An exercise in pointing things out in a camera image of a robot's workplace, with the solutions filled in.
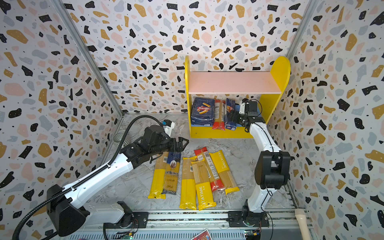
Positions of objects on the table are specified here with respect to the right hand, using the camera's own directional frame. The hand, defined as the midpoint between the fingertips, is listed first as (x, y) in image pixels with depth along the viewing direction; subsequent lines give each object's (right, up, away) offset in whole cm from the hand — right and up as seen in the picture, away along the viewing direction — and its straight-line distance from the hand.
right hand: (231, 111), depth 90 cm
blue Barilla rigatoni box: (-17, 0, +5) cm, 18 cm away
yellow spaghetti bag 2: (-25, -43, -8) cm, 51 cm away
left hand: (-27, -15, -17) cm, 35 cm away
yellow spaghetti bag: (-42, -43, -8) cm, 61 cm away
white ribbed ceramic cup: (-76, -17, +13) cm, 79 cm away
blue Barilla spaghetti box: (+2, +6, +14) cm, 15 cm away
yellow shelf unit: (-19, -12, +8) cm, 24 cm away
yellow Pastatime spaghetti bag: (-16, -47, -10) cm, 51 cm away
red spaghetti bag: (-7, -6, +4) cm, 10 cm away
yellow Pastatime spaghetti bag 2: (-6, -33, 0) cm, 34 cm away
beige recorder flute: (+30, -52, -17) cm, 63 cm away
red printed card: (-17, -59, -21) cm, 65 cm away
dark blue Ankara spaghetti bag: (-35, -36, -2) cm, 50 cm away
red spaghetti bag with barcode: (-10, -41, -6) cm, 42 cm away
